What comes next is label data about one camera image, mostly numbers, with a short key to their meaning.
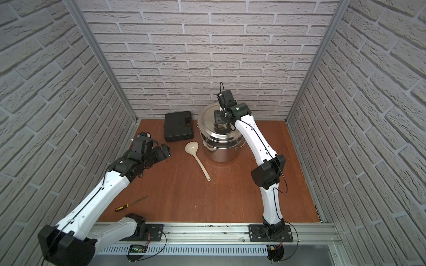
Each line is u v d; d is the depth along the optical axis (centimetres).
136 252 71
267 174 57
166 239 70
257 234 73
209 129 81
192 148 102
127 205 81
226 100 63
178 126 110
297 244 69
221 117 75
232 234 75
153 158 67
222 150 90
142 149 57
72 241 37
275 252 69
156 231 73
